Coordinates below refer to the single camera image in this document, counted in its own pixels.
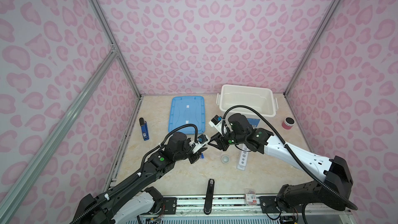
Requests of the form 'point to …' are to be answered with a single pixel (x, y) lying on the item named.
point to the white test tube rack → (243, 158)
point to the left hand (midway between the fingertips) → (205, 143)
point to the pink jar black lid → (288, 123)
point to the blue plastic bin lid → (187, 110)
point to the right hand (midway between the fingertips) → (211, 140)
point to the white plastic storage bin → (260, 99)
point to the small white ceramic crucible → (225, 159)
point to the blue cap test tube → (202, 155)
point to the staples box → (251, 198)
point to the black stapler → (209, 198)
